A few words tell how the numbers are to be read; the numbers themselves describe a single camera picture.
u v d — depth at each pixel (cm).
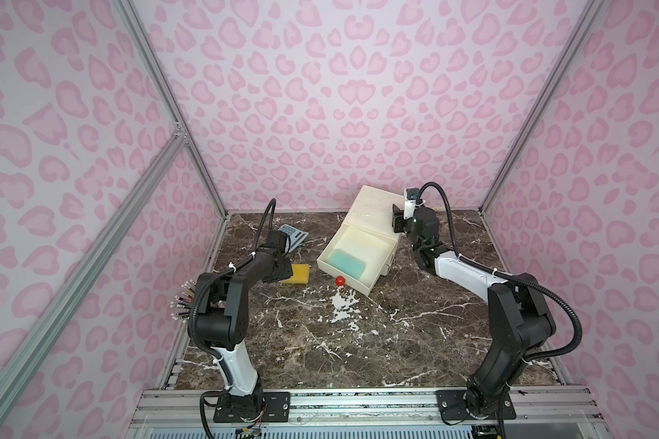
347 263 87
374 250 88
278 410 73
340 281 80
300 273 100
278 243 79
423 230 69
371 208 92
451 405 73
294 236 109
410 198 76
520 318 48
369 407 75
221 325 49
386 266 94
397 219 81
